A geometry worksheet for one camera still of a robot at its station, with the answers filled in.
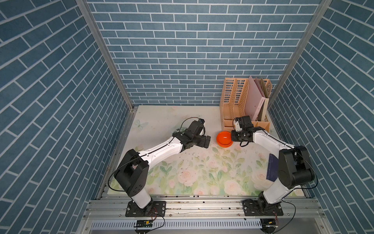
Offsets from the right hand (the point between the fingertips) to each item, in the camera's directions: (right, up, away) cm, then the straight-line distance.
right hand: (233, 136), depth 95 cm
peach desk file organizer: (+27, +35, +8) cm, 45 cm away
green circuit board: (-51, -41, -23) cm, 69 cm away
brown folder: (+18, +20, -6) cm, 28 cm away
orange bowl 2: (-6, -1, +2) cm, 6 cm away
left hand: (-18, 0, -9) cm, 21 cm away
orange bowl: (-6, -7, +1) cm, 9 cm away
